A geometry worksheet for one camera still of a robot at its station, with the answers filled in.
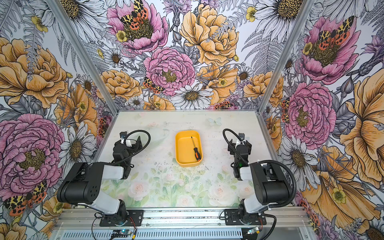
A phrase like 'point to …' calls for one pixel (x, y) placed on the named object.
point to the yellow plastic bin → (185, 154)
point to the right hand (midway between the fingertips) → (238, 143)
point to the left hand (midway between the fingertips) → (133, 141)
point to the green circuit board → (126, 232)
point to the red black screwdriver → (197, 155)
